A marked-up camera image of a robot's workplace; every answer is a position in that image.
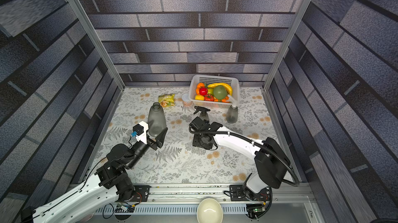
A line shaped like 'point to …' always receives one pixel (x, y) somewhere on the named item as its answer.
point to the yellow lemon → (199, 97)
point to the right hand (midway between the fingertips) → (196, 143)
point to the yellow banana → (227, 86)
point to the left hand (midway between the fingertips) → (160, 125)
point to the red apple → (203, 91)
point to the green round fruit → (219, 92)
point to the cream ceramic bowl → (209, 210)
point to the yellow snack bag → (166, 100)
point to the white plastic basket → (195, 79)
